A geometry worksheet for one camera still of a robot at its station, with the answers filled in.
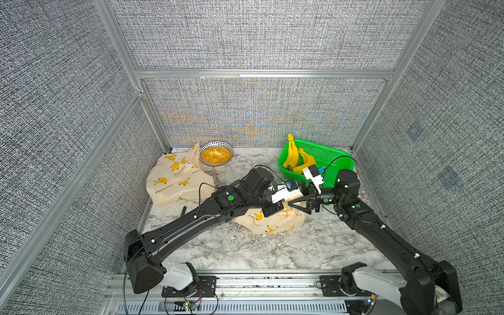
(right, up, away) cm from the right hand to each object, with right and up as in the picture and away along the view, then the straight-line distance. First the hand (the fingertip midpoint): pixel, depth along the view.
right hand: (289, 194), depth 66 cm
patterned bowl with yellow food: (-32, +17, +43) cm, 56 cm away
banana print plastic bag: (0, -9, +4) cm, 10 cm away
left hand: (0, -1, +2) cm, 2 cm away
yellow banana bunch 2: (+18, +12, +40) cm, 46 cm away
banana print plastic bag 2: (-47, +5, +28) cm, 55 cm away
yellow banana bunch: (+9, +14, +40) cm, 44 cm away
